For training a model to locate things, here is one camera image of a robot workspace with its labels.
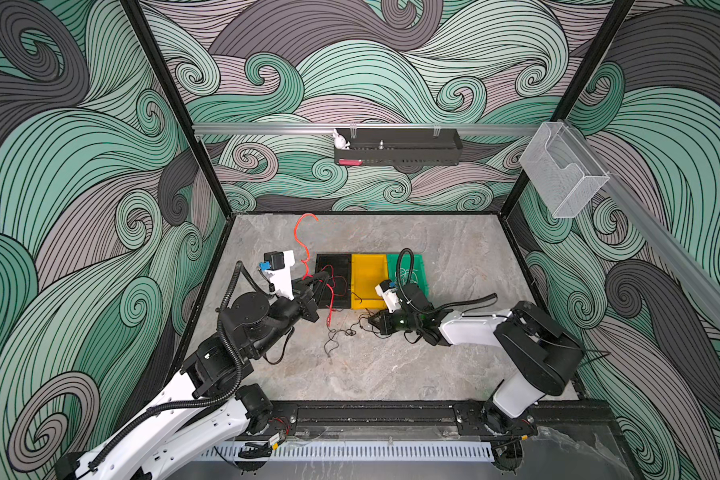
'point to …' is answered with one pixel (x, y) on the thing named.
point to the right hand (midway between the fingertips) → (368, 321)
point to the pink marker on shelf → (350, 162)
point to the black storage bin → (338, 293)
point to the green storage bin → (419, 277)
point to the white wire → (404, 275)
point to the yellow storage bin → (367, 272)
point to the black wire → (353, 329)
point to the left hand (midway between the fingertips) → (330, 274)
